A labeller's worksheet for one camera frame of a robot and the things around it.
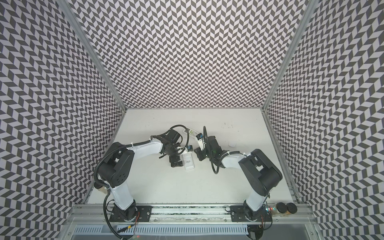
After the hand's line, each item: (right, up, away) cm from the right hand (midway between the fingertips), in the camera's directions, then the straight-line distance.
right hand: (195, 153), depth 92 cm
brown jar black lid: (-44, -13, -19) cm, 50 cm away
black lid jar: (+39, -19, -25) cm, 50 cm away
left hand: (-10, -2, +1) cm, 10 cm away
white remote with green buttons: (-1, +14, -7) cm, 16 cm away
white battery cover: (+24, +5, +7) cm, 26 cm away
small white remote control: (-4, -4, -3) cm, 6 cm away
